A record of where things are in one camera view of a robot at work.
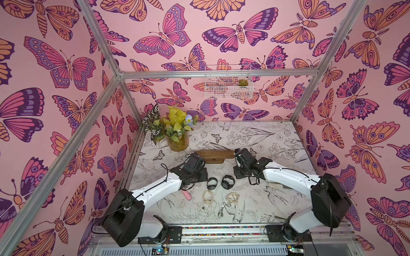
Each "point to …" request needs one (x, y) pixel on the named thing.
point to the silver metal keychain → (220, 214)
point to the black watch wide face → (225, 184)
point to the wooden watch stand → (215, 157)
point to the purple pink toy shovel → (187, 195)
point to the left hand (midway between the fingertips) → (206, 173)
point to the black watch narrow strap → (211, 187)
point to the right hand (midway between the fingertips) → (237, 169)
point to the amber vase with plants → (175, 126)
